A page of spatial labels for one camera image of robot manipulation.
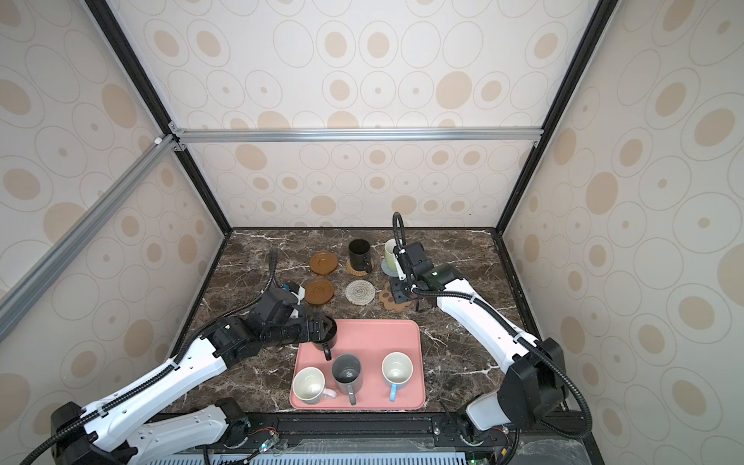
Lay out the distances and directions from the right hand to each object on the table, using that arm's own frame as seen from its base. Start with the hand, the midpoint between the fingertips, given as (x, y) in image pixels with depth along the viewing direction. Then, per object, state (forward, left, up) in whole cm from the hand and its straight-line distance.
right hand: (401, 287), depth 83 cm
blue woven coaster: (+18, +4, -15) cm, 24 cm away
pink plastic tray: (-9, +9, -16) cm, 21 cm away
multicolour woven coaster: (+9, +13, -15) cm, 22 cm away
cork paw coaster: (+4, +3, -15) cm, 16 cm away
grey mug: (-19, +16, -13) cm, 28 cm away
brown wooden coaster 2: (+22, +27, -15) cm, 38 cm away
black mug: (+21, +13, -9) cm, 26 cm away
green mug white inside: (+18, +3, -7) cm, 20 cm away
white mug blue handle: (-19, +2, -14) cm, 23 cm away
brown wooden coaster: (+9, +28, -15) cm, 33 cm away
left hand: (-12, +20, +2) cm, 23 cm away
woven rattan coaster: (+17, +16, -15) cm, 28 cm away
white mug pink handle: (-22, +27, -15) cm, 38 cm away
